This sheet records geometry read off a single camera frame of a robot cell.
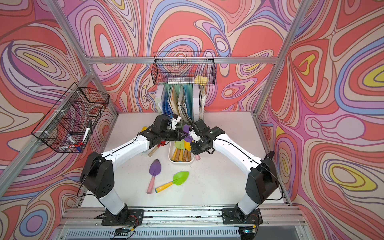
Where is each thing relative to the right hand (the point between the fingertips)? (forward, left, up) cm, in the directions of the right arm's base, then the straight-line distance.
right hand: (197, 153), depth 82 cm
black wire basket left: (+8, +64, +17) cm, 67 cm away
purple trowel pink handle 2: (+8, +4, +4) cm, 10 cm away
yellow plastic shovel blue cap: (+28, +38, -11) cm, 48 cm away
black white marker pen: (+3, +51, +19) cm, 55 cm away
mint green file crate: (+34, +5, +10) cm, 35 cm away
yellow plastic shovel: (+5, +10, -11) cm, 15 cm away
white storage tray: (+8, +16, -8) cm, 20 cm away
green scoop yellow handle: (-9, +11, -13) cm, 19 cm away
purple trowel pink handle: (-3, +26, -13) cm, 29 cm away
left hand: (+9, +4, +6) cm, 11 cm away
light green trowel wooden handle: (+7, +11, -11) cm, 17 cm away
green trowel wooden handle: (+6, +7, -11) cm, 14 cm away
